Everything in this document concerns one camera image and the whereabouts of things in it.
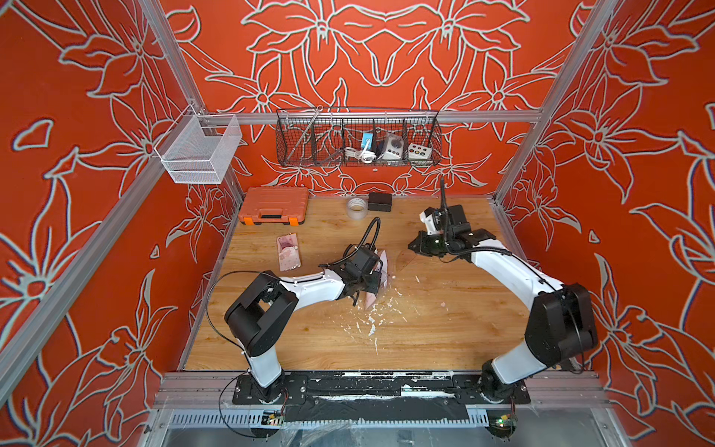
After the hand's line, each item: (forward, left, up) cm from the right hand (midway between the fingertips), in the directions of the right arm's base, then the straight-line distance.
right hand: (404, 244), depth 85 cm
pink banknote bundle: (+6, +40, -14) cm, 43 cm away
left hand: (-5, +8, -12) cm, 15 cm away
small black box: (+30, +6, -11) cm, 32 cm away
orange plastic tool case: (+26, +44, -10) cm, 52 cm away
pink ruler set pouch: (-14, +11, -10) cm, 20 cm away
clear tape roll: (+28, +16, -14) cm, 35 cm away
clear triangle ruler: (-2, 0, -5) cm, 5 cm away
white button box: (+31, -6, +13) cm, 34 cm away
